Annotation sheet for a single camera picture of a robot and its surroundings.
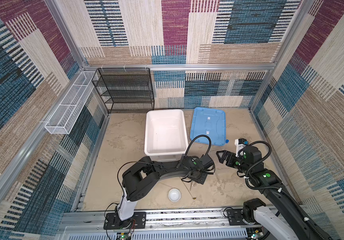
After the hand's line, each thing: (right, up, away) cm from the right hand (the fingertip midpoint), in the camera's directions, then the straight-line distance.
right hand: (223, 157), depth 80 cm
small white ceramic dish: (-25, -20, 0) cm, 32 cm away
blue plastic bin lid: (+1, +19, +33) cm, 38 cm away
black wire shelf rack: (-61, +42, +29) cm, 80 cm away
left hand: (-10, -12, +5) cm, 17 cm away
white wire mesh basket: (-92, +20, +11) cm, 95 cm away
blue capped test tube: (+4, +8, +5) cm, 10 cm away
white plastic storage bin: (-31, +9, +25) cm, 41 cm away
